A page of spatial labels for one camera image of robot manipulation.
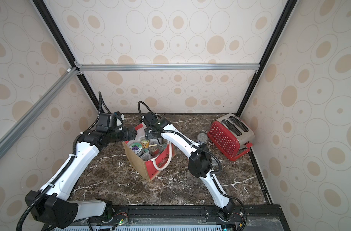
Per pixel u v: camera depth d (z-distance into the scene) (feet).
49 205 1.22
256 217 2.42
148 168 2.36
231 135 2.78
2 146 1.71
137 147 2.63
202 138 3.17
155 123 2.13
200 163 1.83
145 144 2.87
